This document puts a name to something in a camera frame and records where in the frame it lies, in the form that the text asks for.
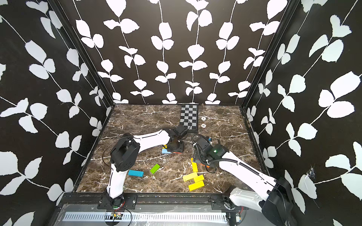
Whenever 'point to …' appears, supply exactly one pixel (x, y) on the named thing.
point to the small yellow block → (199, 178)
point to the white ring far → (204, 119)
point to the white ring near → (203, 125)
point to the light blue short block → (165, 151)
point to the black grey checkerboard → (189, 117)
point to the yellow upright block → (194, 165)
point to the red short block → (177, 152)
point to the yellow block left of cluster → (190, 176)
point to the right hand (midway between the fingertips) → (198, 156)
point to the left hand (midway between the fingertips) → (181, 148)
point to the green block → (155, 168)
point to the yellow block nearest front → (196, 185)
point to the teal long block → (135, 173)
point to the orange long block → (208, 166)
